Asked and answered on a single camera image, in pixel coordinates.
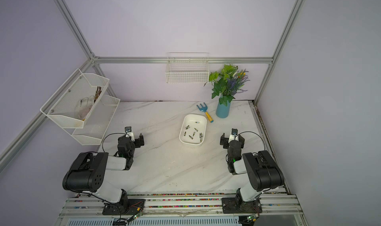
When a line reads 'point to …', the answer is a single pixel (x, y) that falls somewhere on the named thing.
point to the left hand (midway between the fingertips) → (133, 135)
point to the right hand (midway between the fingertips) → (232, 135)
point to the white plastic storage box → (192, 132)
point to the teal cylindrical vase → (222, 110)
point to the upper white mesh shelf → (73, 101)
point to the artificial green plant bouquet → (230, 80)
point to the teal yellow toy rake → (204, 108)
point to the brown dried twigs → (98, 91)
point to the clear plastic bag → (84, 106)
